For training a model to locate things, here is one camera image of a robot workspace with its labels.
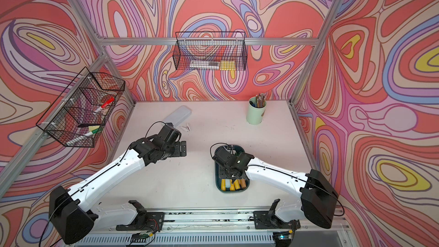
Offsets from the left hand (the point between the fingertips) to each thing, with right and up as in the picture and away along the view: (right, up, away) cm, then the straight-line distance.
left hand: (179, 148), depth 80 cm
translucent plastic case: (-9, +16, +31) cm, 36 cm away
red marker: (-32, +22, -4) cm, 39 cm away
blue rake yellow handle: (+27, -18, +2) cm, 33 cm away
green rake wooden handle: (+30, -16, -1) cm, 34 cm away
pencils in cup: (+43, +25, +19) cm, 53 cm away
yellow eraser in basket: (+23, +43, +11) cm, 50 cm away
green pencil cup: (+41, +16, +23) cm, 49 cm away
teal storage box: (+29, -2, +8) cm, 30 cm away
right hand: (+23, -14, 0) cm, 26 cm away
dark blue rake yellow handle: (+25, -19, 0) cm, 31 cm away
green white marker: (-37, +7, -10) cm, 39 cm away
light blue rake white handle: (+21, -18, +1) cm, 27 cm away
